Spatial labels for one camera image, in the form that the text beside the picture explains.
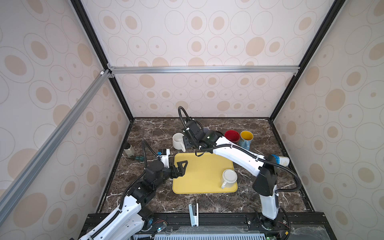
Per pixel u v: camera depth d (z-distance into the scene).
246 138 0.95
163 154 0.67
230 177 0.81
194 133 0.59
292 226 0.73
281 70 0.92
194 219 0.73
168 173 0.67
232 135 0.99
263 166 0.48
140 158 0.95
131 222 0.59
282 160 0.89
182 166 0.68
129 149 0.90
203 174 0.87
